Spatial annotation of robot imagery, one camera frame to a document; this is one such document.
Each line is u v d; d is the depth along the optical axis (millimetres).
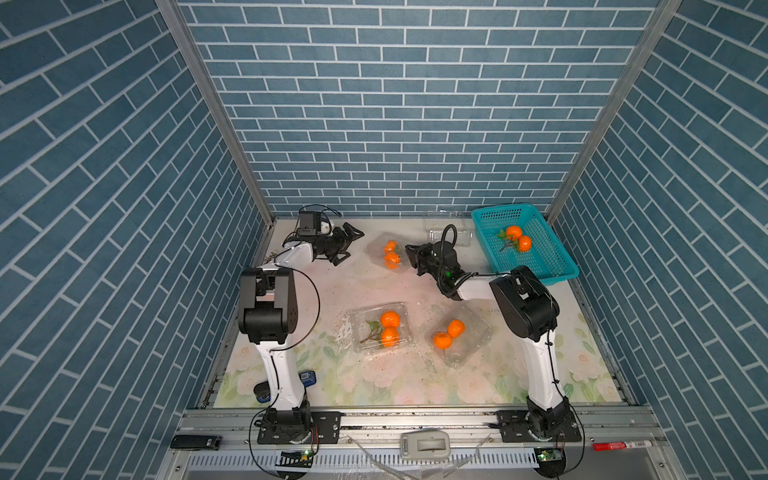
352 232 908
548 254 1054
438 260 806
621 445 707
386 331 857
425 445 701
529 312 568
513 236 1113
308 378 788
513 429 735
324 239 894
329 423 741
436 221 1224
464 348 876
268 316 539
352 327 905
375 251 1073
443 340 843
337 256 921
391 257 994
